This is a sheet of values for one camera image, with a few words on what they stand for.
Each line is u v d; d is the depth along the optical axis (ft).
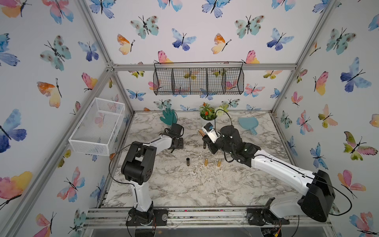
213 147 2.22
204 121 3.38
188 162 2.96
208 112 3.16
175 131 2.59
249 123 3.75
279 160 1.62
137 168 1.66
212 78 3.15
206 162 2.93
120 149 1.66
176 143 2.82
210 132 2.11
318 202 1.29
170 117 3.76
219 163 2.94
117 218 2.47
